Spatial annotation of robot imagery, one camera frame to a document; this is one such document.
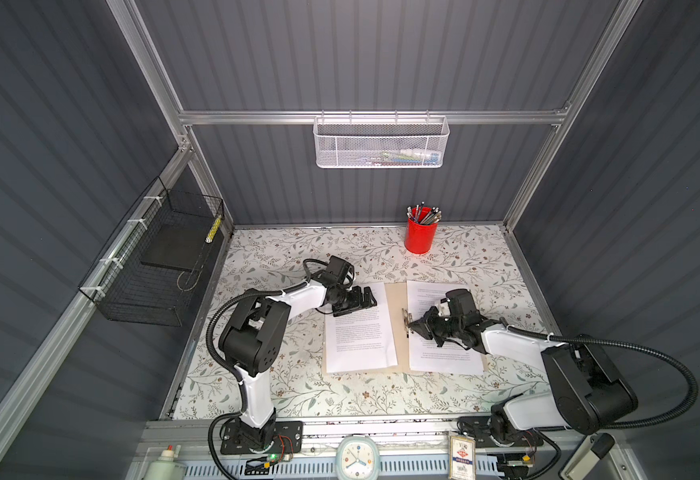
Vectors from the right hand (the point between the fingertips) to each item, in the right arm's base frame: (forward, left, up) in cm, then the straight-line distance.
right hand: (411, 325), depth 88 cm
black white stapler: (-32, -37, -2) cm, 49 cm away
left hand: (+8, +14, -2) cm, 16 cm away
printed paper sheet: (-2, +15, -5) cm, 16 cm away
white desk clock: (-33, +16, -1) cm, 36 cm away
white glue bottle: (-35, +57, +4) cm, 67 cm away
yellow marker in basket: (+17, +55, +25) cm, 63 cm away
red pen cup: (+37, -7, +4) cm, 38 cm away
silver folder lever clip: (+5, 0, -4) cm, 6 cm away
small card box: (-32, -9, -3) cm, 34 cm away
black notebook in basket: (+11, +62, +25) cm, 68 cm away
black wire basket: (+3, +66, +25) cm, 71 cm away
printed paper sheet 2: (-7, -4, -5) cm, 9 cm away
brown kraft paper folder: (+10, +3, -3) cm, 11 cm away
